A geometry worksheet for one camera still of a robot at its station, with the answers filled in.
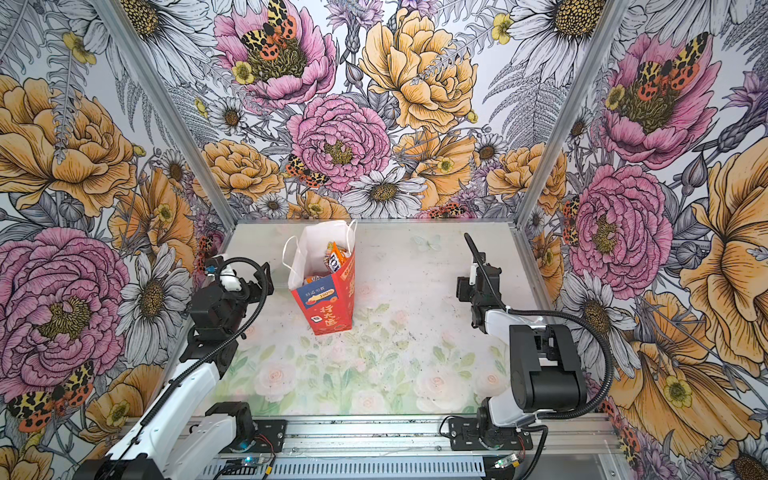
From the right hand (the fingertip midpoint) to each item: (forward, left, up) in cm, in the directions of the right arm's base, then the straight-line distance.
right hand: (470, 285), depth 96 cm
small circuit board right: (-45, -2, -6) cm, 45 cm away
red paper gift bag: (-12, +41, +14) cm, 45 cm away
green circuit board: (-43, +59, -6) cm, 74 cm away
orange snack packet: (+3, +41, +13) cm, 43 cm away
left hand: (-5, +61, +15) cm, 63 cm away
